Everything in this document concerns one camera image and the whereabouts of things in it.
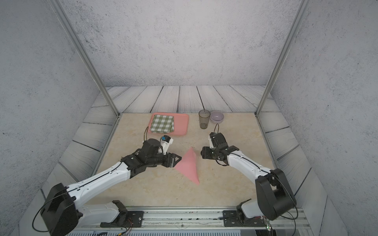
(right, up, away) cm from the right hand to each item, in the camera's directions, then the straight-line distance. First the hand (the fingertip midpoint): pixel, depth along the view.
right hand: (205, 152), depth 87 cm
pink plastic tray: (-17, +17, +29) cm, 37 cm away
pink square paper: (-11, -9, +5) cm, 15 cm away
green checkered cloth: (-30, +17, +25) cm, 43 cm away
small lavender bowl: (+11, +22, +28) cm, 37 cm away
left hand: (-14, -1, -10) cm, 17 cm away
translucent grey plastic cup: (+1, +23, +18) cm, 29 cm away
